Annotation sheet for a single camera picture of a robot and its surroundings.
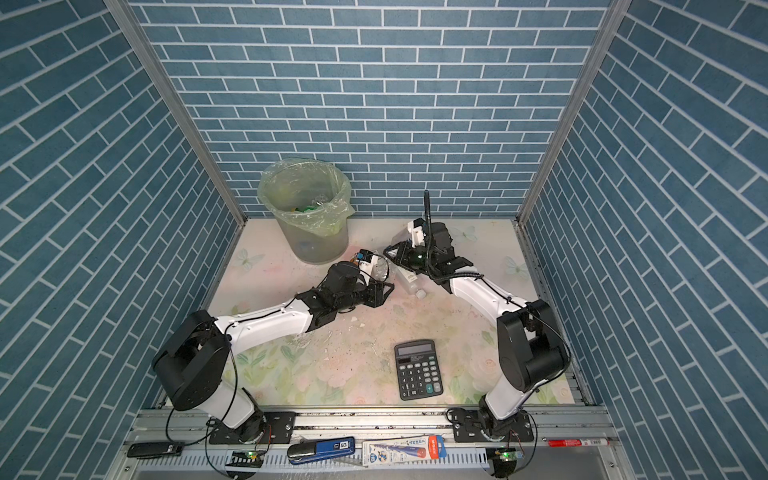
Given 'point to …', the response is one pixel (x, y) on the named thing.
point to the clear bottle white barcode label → (409, 280)
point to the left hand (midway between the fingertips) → (389, 286)
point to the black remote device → (149, 450)
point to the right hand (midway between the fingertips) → (385, 250)
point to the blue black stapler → (305, 451)
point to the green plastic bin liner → (314, 195)
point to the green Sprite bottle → (306, 209)
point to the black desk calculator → (418, 369)
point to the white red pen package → (404, 449)
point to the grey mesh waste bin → (314, 248)
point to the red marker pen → (577, 442)
